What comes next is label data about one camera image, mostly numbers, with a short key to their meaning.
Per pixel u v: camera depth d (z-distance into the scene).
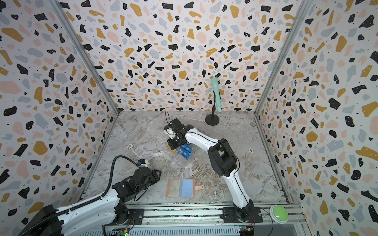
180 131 0.73
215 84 0.95
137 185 0.63
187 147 0.90
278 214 0.75
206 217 0.75
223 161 0.56
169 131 0.86
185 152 0.90
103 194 0.54
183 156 0.90
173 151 0.92
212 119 1.17
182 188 0.83
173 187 0.84
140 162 0.77
